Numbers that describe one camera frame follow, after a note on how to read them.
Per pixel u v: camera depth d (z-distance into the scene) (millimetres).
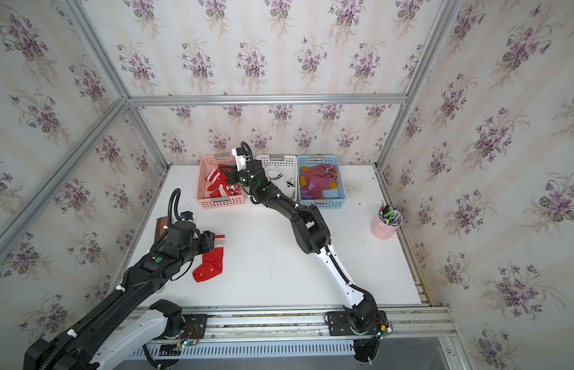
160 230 921
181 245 609
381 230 882
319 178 1071
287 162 1164
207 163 1161
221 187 1023
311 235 651
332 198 1078
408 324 750
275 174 1103
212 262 860
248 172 800
